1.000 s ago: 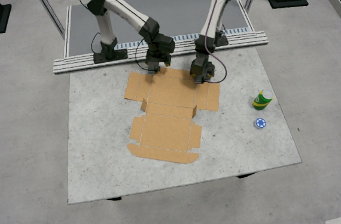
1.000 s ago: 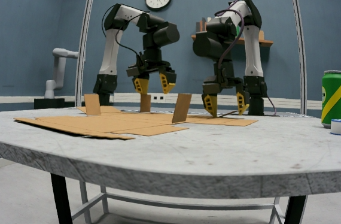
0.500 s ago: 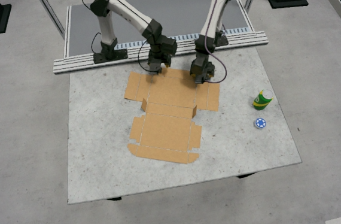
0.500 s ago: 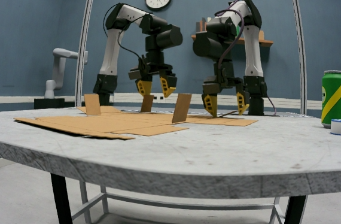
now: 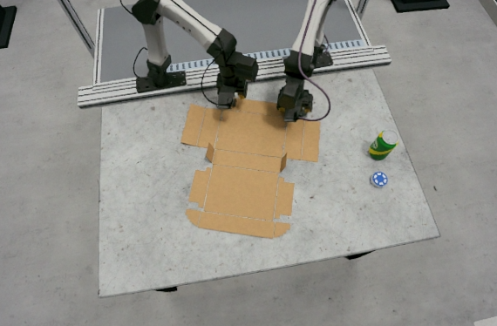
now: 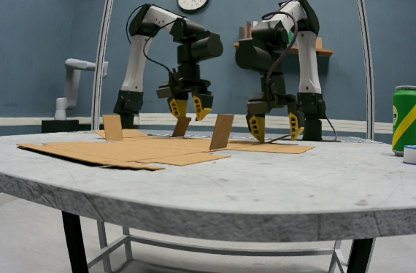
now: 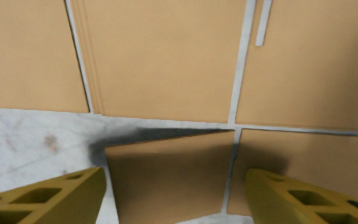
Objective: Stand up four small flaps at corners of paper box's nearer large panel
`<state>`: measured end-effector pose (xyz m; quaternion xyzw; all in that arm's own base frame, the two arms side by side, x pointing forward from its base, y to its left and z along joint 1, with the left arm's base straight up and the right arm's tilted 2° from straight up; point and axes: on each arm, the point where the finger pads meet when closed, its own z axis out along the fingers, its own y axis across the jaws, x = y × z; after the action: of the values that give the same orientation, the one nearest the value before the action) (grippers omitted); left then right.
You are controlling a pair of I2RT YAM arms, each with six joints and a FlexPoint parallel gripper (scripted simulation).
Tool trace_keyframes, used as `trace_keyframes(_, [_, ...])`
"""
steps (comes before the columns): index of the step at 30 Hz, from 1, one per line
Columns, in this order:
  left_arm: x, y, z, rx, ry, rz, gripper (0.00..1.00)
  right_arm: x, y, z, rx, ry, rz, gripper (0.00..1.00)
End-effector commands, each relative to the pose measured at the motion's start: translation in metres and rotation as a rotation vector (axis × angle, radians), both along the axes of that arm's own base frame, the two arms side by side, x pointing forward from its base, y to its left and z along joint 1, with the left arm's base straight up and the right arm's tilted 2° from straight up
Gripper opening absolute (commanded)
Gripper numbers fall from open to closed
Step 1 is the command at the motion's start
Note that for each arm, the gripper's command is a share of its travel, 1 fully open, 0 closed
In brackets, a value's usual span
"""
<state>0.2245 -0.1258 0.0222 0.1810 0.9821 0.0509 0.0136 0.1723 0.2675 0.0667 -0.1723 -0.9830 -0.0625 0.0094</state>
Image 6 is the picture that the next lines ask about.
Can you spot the green drink can with yellow stripe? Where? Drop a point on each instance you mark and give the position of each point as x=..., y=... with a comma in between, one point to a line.
x=404, y=118

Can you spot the flat brown cardboard box blank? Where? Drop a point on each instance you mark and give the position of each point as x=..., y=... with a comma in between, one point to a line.
x=134, y=146

